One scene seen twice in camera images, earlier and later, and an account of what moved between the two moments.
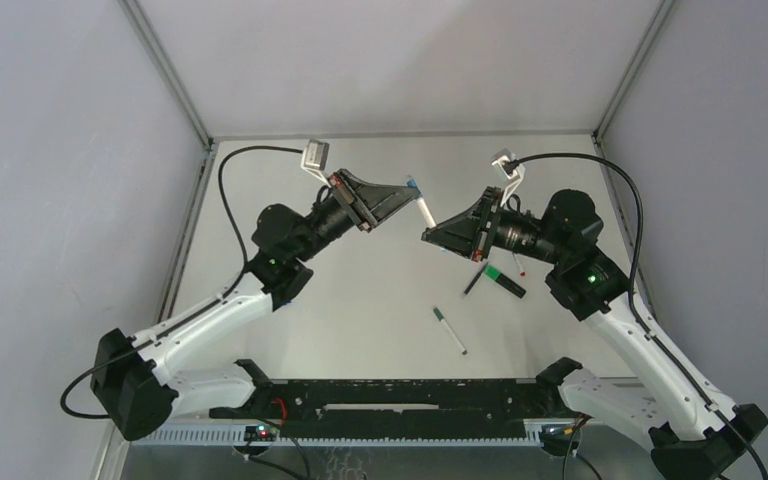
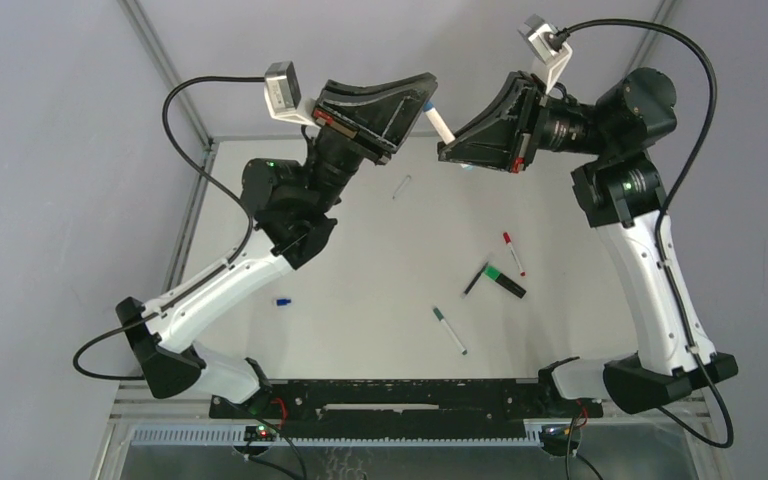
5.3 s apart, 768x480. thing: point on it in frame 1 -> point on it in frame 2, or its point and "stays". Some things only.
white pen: x=426 y=213 -> x=439 y=124
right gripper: x=485 y=223 -> x=526 y=122
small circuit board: x=260 y=432 stays
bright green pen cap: x=492 y=272 stays
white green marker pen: x=458 y=343 stays
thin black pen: x=466 y=292 stays
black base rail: x=406 y=409 stays
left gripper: x=352 y=201 -> x=352 y=134
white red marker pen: x=522 y=273 stays
